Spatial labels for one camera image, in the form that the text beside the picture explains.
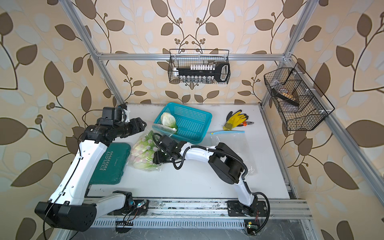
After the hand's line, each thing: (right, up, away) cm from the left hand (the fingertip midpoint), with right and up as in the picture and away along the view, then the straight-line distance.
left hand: (138, 123), depth 74 cm
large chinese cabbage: (-1, -17, +11) cm, 20 cm away
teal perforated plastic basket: (+26, -2, +35) cm, 44 cm away
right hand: (+6, -22, +12) cm, 25 cm away
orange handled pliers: (+65, -1, +34) cm, 73 cm away
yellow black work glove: (+56, +1, +34) cm, 66 cm away
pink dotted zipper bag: (+7, -4, +21) cm, 22 cm away
